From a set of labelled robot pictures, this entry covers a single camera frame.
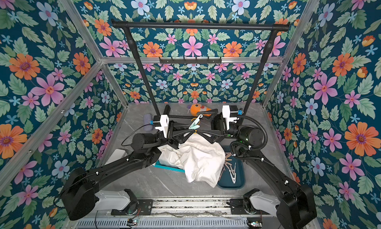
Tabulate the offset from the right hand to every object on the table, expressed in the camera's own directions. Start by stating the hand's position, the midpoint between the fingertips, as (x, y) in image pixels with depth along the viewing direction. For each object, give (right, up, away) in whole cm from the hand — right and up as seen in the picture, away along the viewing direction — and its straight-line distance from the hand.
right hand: (202, 121), depth 51 cm
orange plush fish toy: (-4, +8, +55) cm, 56 cm away
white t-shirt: (0, -21, +24) cm, 31 cm away
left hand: (-4, -4, 0) cm, 5 cm away
